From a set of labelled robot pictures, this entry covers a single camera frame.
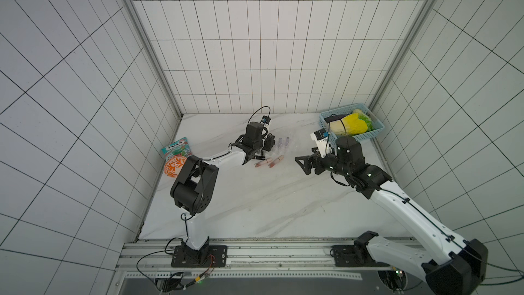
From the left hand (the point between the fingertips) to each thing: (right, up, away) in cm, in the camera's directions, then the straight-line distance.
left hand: (269, 139), depth 95 cm
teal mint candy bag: (-45, -5, +6) cm, 46 cm away
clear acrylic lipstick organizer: (+10, -3, +6) cm, 12 cm away
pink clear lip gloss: (-1, -11, +3) cm, 11 cm away
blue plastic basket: (+59, +8, +12) cm, 60 cm away
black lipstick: (-3, -10, +5) cm, 12 cm away
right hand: (+10, -5, -21) cm, 24 cm away
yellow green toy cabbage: (+44, +7, +10) cm, 46 cm away
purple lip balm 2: (+9, -2, +5) cm, 11 cm away
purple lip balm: (+6, -1, +5) cm, 8 cm away
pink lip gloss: (+5, -10, +3) cm, 12 cm away
